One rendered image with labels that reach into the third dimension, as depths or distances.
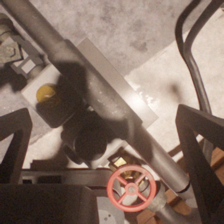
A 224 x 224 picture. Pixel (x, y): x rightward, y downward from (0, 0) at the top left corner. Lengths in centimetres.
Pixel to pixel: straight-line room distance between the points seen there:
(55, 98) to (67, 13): 59
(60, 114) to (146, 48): 55
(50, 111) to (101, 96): 14
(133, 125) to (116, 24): 65
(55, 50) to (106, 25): 61
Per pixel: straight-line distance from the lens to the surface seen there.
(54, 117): 33
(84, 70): 21
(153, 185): 30
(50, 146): 84
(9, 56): 34
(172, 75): 82
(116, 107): 20
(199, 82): 82
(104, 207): 61
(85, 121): 32
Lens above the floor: 77
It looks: 85 degrees down
